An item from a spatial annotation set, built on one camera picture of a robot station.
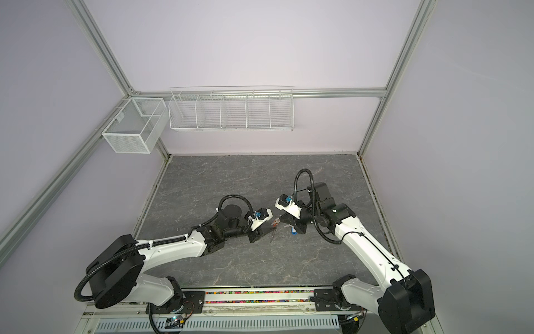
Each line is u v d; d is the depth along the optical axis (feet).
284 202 2.11
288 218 2.23
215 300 2.47
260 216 2.19
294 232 2.94
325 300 2.38
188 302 2.41
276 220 2.43
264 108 3.35
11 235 1.65
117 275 1.38
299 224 2.21
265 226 2.28
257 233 2.32
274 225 2.47
